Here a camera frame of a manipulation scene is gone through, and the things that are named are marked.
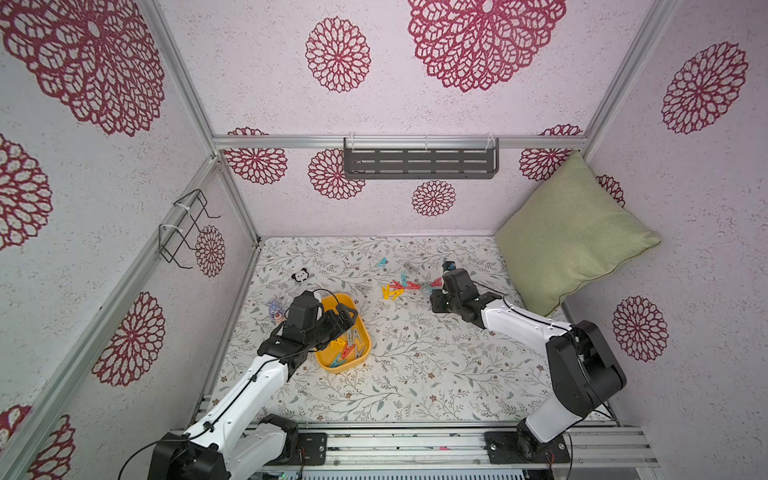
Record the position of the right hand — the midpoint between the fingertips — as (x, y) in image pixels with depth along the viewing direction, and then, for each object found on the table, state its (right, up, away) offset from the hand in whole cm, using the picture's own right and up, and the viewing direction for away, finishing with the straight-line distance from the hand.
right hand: (432, 293), depth 93 cm
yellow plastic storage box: (-23, -13, 0) cm, 27 cm away
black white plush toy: (-45, +5, +14) cm, 47 cm away
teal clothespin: (-29, -20, -6) cm, 36 cm away
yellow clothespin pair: (-12, -1, +10) cm, 16 cm away
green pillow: (+38, +17, -7) cm, 43 cm away
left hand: (-25, -7, -10) cm, 28 cm away
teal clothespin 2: (-16, +10, +20) cm, 28 cm away
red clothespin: (-27, -17, -3) cm, 32 cm away
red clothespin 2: (-6, +2, +14) cm, 15 cm away
